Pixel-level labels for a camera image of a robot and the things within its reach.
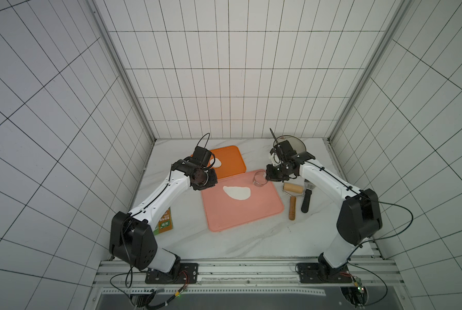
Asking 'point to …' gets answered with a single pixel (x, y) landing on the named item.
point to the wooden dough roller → (293, 190)
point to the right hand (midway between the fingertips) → (259, 177)
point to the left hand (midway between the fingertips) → (211, 186)
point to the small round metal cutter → (260, 178)
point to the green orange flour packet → (166, 223)
